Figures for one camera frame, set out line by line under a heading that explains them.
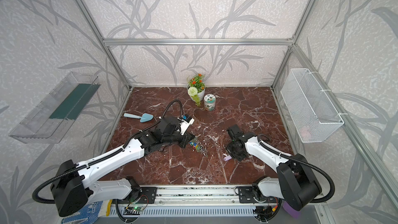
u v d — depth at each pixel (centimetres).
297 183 41
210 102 102
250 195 72
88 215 68
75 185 39
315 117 61
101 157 46
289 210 43
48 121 64
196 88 100
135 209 71
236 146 63
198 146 76
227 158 86
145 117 103
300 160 42
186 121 68
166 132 59
